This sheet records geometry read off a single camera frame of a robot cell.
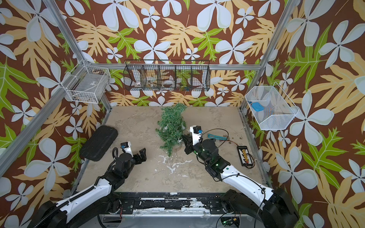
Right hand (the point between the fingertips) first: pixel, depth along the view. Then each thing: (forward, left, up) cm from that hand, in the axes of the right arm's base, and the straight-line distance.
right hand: (181, 135), depth 74 cm
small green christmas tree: (+1, +5, +7) cm, 8 cm away
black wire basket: (+45, +10, +8) cm, 47 cm away
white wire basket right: (+17, -54, +3) cm, 56 cm away
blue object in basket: (+20, -47, +1) cm, 51 cm away
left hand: (0, +26, -15) cm, 30 cm away
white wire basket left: (+31, +59, +11) cm, 68 cm away
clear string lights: (+5, -1, +1) cm, 5 cm away
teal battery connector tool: (+12, -24, -20) cm, 34 cm away
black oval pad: (+4, +56, -18) cm, 59 cm away
